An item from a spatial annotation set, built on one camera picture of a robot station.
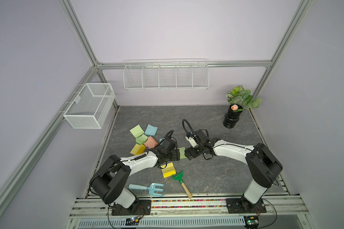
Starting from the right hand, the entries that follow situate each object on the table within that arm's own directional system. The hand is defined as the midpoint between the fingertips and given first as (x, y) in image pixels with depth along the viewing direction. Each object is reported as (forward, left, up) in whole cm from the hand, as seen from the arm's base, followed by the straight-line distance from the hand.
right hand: (190, 150), depth 92 cm
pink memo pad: (+7, +27, -2) cm, 28 cm away
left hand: (-4, +10, +1) cm, 11 cm away
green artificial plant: (+26, -32, +22) cm, 46 cm away
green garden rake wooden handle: (-15, +8, -3) cm, 18 cm away
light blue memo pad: (+18, +28, -3) cm, 33 cm away
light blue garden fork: (-22, +23, -2) cm, 32 cm away
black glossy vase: (+21, -30, +7) cm, 38 cm away
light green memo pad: (+16, +38, -1) cm, 41 cm away
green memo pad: (-3, +6, +2) cm, 6 cm away
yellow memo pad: (-14, +14, 0) cm, 19 cm away
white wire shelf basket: (+48, -1, +25) cm, 54 cm away
